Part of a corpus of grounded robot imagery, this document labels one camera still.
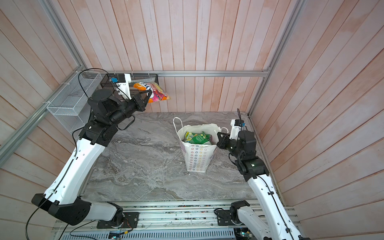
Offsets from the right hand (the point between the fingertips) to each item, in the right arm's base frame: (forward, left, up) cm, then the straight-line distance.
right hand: (217, 133), depth 72 cm
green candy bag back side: (+5, +8, -11) cm, 15 cm away
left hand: (+4, +29, +20) cm, 35 cm away
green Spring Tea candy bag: (+6, +13, -12) cm, 19 cm away
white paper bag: (-6, +9, -13) cm, 17 cm away
